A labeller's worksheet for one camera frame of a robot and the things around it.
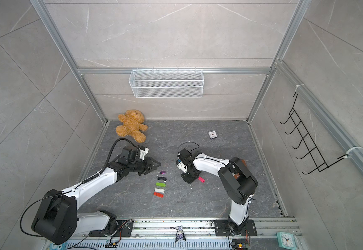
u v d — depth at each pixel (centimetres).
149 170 75
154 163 79
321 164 58
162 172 93
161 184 88
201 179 89
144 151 81
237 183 48
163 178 90
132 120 108
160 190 86
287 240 69
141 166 73
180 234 70
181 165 85
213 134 110
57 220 40
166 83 101
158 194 84
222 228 73
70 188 46
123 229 73
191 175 78
